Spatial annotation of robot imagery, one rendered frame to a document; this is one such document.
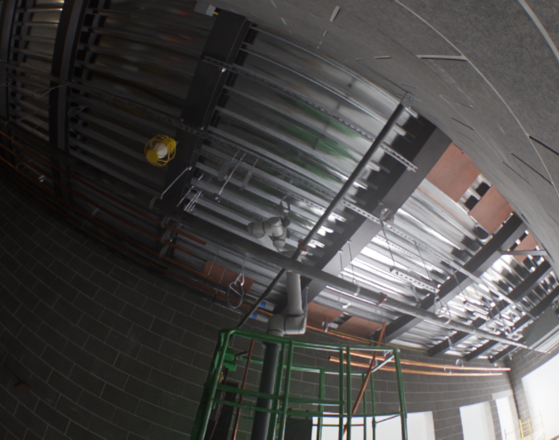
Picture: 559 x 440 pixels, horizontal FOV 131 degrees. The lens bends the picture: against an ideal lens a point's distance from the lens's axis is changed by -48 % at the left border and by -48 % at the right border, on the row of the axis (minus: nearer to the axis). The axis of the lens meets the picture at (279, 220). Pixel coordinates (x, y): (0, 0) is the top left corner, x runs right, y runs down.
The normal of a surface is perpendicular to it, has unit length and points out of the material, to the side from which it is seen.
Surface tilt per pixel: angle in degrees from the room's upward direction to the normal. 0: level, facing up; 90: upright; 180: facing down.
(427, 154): 180
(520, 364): 90
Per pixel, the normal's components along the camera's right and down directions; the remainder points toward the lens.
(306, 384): 0.43, -0.70
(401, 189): -0.11, 0.58
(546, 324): -0.90, -0.41
